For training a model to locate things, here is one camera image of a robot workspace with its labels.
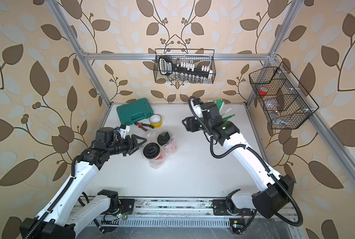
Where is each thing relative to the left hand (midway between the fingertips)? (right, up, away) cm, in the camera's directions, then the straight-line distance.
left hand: (142, 140), depth 73 cm
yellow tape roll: (0, +9, +35) cm, 37 cm away
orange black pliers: (-12, +7, +35) cm, 37 cm away
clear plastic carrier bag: (+4, +2, +4) cm, 6 cm away
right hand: (+23, +10, +2) cm, 25 cm away
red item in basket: (+65, +25, +9) cm, 70 cm away
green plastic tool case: (-18, +16, +39) cm, 46 cm away
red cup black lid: (+4, -6, +2) cm, 8 cm away
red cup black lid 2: (+13, -4, +6) cm, 14 cm away
